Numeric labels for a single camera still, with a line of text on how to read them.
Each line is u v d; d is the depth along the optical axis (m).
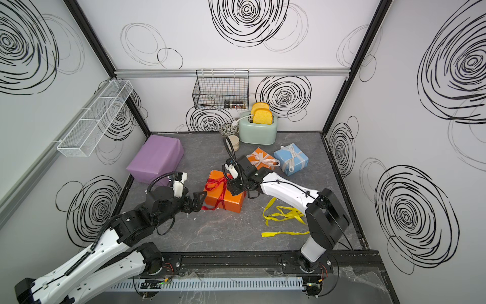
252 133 1.11
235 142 1.18
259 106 1.05
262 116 1.02
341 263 0.75
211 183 0.85
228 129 1.20
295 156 0.99
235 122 1.08
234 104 0.87
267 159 0.97
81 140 0.71
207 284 0.97
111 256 0.47
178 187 0.63
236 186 0.74
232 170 0.76
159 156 0.95
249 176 0.64
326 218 0.44
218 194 0.83
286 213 0.87
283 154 1.01
